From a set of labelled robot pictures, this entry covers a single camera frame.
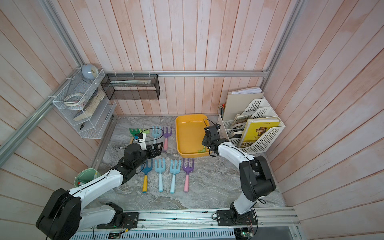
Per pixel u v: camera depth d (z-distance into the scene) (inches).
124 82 35.7
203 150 38.6
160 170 35.6
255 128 33.0
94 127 32.6
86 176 30.2
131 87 40.4
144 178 34.1
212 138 28.1
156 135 42.3
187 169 35.6
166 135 42.3
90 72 32.1
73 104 27.7
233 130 39.5
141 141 29.2
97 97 33.6
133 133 42.6
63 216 15.9
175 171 35.5
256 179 18.0
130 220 28.9
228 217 28.7
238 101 36.8
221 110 40.1
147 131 43.6
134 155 25.2
